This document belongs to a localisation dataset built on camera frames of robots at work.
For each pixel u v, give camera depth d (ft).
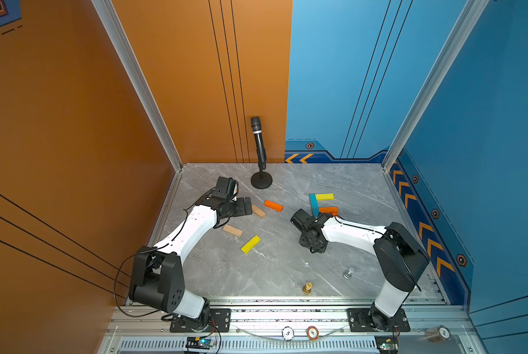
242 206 2.57
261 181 3.68
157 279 1.39
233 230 3.10
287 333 2.33
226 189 2.23
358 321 2.38
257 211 3.30
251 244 2.98
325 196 3.47
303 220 2.38
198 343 2.33
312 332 2.33
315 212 3.26
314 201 3.46
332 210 3.32
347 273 2.65
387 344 2.33
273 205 3.38
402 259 1.54
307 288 2.51
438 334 2.16
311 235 2.15
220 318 2.45
